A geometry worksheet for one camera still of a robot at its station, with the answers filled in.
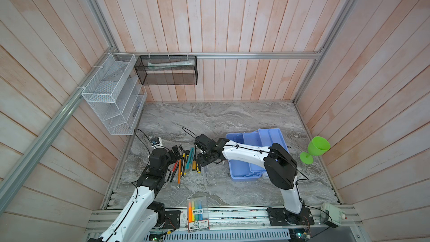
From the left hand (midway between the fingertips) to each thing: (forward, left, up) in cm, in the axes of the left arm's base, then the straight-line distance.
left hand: (169, 151), depth 84 cm
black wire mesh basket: (+49, +7, +15) cm, 52 cm away
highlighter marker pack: (-25, -15, -9) cm, 30 cm away
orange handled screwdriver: (-7, -4, -10) cm, 13 cm away
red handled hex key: (-6, -1, -10) cm, 12 cm away
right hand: (-1, -16, -7) cm, 17 cm away
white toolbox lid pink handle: (-27, -73, -5) cm, 78 cm away
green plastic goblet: (0, -73, +5) cm, 74 cm away
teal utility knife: (0, -9, -9) cm, 13 cm away
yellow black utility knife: (-8, -6, -9) cm, 14 cm away
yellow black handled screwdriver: (-5, -14, -8) cm, 17 cm away
